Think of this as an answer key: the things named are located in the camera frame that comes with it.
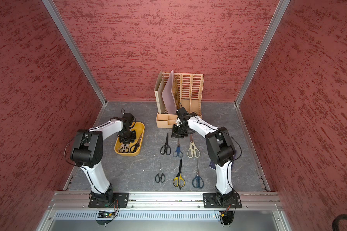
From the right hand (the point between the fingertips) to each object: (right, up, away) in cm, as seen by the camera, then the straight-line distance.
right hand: (173, 137), depth 93 cm
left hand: (-29, -5, +2) cm, 29 cm away
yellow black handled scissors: (+4, -23, -13) cm, 26 cm away
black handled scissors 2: (-5, -8, 0) cm, 9 cm away
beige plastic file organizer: (+13, +32, +25) cm, 42 cm away
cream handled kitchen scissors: (+13, -8, 0) cm, 15 cm away
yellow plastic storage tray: (-25, +5, +11) cm, 28 cm away
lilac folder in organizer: (-3, +23, +8) cm, 25 cm away
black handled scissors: (-26, -7, 0) cm, 27 cm away
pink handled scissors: (-33, -7, -1) cm, 33 cm away
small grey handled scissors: (-8, -21, -9) cm, 25 cm away
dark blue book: (+24, -16, -6) cm, 30 cm away
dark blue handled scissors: (+15, -24, -12) cm, 30 cm away
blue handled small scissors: (+3, -10, 0) cm, 10 cm away
